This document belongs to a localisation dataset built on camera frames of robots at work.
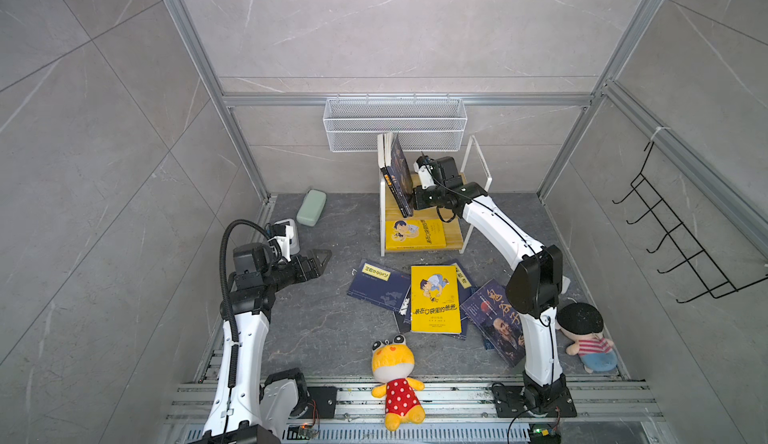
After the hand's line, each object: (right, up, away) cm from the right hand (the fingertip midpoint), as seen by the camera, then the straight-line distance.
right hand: (412, 192), depth 92 cm
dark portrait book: (+25, -39, -9) cm, 47 cm away
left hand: (-26, -17, -17) cm, 35 cm away
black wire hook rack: (+61, -19, -28) cm, 70 cm away
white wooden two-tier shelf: (+16, -13, +9) cm, 23 cm away
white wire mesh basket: (+5, +24, +8) cm, 26 cm away
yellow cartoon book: (+6, -33, -5) cm, 34 cm away
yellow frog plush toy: (-6, -44, -19) cm, 49 cm away
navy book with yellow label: (-10, -30, +1) cm, 31 cm away
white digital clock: (-40, -17, +9) cm, 44 cm away
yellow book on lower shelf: (+2, -14, +11) cm, 18 cm away
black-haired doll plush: (+45, -37, -13) cm, 60 cm away
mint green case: (-38, -4, +21) cm, 43 cm away
